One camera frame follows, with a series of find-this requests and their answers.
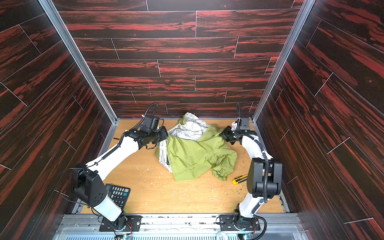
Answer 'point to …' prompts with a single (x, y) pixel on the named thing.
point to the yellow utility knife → (239, 179)
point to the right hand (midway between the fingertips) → (222, 133)
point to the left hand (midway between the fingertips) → (169, 133)
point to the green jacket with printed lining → (193, 148)
